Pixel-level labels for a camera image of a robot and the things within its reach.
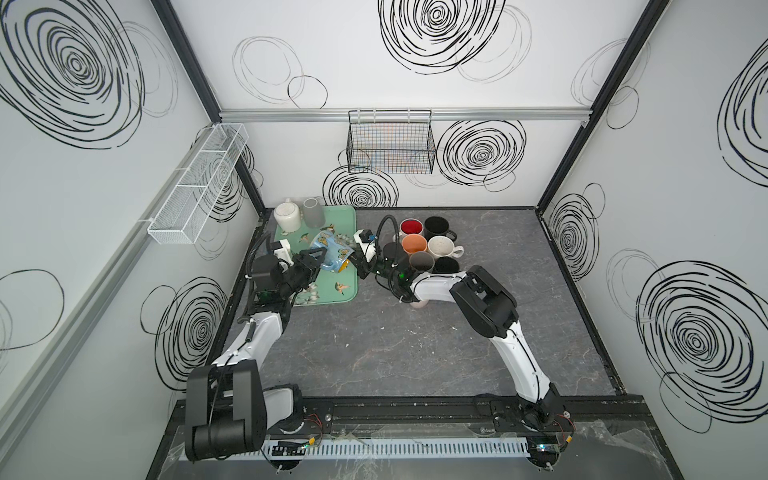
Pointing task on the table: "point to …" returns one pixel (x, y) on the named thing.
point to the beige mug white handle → (444, 246)
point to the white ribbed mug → (287, 216)
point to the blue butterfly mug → (337, 254)
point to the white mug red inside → (411, 226)
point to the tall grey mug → (422, 261)
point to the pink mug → (420, 304)
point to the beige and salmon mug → (413, 243)
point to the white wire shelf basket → (183, 215)
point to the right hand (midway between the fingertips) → (340, 252)
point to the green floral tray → (341, 220)
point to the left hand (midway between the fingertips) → (328, 252)
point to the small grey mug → (314, 213)
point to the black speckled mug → (446, 265)
